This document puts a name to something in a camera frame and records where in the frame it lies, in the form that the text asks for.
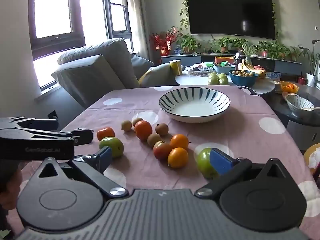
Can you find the blue and white vase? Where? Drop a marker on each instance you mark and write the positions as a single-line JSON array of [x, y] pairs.
[[177, 50]]

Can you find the green apple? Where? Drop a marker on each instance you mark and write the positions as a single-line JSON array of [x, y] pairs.
[[203, 163], [112, 146]]

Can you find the small mandarin orange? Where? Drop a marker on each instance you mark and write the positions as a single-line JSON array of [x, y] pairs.
[[105, 133]]

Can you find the spider plant in glass vase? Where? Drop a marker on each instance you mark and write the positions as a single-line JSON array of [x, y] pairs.
[[248, 52]]

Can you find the red cup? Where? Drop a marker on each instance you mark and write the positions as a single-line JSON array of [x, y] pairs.
[[302, 80]]

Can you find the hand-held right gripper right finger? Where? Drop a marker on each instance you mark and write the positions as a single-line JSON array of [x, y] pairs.
[[221, 161]]

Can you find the tall plant in white pot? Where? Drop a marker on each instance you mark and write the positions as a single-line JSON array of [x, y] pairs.
[[311, 78]]

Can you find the green trailing vine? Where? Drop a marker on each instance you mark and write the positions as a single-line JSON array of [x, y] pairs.
[[184, 12]]

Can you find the light curtain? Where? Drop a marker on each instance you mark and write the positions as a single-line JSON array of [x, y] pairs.
[[136, 17]]

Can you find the pink polka dot tablecloth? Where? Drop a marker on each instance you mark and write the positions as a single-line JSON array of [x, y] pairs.
[[250, 140]]

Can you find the yellow canister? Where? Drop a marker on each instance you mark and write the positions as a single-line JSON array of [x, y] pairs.
[[175, 67]]

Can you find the grey cushion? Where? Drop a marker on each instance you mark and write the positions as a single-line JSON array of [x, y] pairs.
[[141, 66]]

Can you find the white plate with dark stripes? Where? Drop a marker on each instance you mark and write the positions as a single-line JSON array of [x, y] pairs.
[[193, 105]]

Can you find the brown kiwi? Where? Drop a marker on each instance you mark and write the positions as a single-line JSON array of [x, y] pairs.
[[137, 120], [126, 125], [154, 140], [161, 129]]

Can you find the dark television cabinet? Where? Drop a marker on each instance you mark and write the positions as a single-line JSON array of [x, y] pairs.
[[190, 60]]

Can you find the deep red-orange tangerine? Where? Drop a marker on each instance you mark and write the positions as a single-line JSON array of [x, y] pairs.
[[143, 130]]

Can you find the dark side table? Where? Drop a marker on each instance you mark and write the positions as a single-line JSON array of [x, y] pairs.
[[300, 130]]

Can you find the large dark-framed window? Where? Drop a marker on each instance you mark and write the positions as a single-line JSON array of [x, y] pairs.
[[52, 10]]

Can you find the yellow bowl with tissue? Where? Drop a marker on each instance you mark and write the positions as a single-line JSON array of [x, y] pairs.
[[311, 156]]

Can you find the red apple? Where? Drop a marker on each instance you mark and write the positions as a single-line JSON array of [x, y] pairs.
[[162, 151]]

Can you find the teal tray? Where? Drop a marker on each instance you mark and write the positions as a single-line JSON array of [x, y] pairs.
[[221, 68]]

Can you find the grey armchair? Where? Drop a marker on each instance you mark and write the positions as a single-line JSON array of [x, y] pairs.
[[100, 75]]

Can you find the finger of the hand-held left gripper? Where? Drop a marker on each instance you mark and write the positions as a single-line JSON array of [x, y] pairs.
[[82, 136], [42, 125]]

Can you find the wooden spoon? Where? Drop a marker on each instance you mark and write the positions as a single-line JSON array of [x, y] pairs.
[[312, 108]]

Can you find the glass dish of snacks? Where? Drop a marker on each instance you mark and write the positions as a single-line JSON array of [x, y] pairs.
[[198, 70]]

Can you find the patterned white bowl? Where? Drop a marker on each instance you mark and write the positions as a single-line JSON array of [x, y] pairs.
[[298, 103]]

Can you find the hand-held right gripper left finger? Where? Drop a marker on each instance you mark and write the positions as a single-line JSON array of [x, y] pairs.
[[103, 156]]

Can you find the narrow dark-framed window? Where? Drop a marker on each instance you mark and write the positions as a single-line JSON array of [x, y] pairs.
[[117, 17]]

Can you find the black flat television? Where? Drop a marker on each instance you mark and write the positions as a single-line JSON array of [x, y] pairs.
[[230, 10]]

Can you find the blue printed box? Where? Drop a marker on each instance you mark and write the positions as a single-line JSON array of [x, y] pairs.
[[273, 76]]

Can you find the red berry decoration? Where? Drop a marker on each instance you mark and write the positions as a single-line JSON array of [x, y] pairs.
[[162, 38]]

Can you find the round white table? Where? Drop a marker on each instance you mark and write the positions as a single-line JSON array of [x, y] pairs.
[[195, 81]]

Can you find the bunch of bananas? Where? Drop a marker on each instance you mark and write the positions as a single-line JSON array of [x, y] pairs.
[[250, 67]]

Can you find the blue bowl of brown nuts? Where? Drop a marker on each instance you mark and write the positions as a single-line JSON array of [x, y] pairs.
[[243, 80]]

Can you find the potted green plant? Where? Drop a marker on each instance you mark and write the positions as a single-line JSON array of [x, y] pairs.
[[273, 48], [188, 43], [295, 52], [238, 43], [224, 43]]

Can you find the orange box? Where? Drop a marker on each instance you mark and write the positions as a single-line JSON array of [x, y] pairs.
[[223, 59]]

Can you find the orange basket of tangerines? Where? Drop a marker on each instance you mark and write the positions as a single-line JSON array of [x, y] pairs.
[[288, 88]]

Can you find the yellow pillow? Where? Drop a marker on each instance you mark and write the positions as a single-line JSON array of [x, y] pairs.
[[143, 78]]

